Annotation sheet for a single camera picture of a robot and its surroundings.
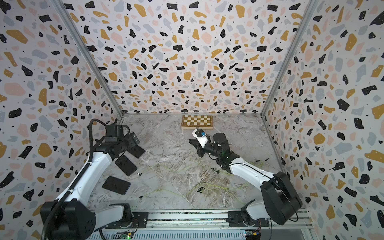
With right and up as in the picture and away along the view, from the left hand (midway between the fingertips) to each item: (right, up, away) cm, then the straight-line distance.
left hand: (132, 140), depth 82 cm
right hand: (+33, 0, -4) cm, 33 cm away
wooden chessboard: (+31, +11, +31) cm, 45 cm away
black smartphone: (-12, -27, +6) cm, 30 cm away
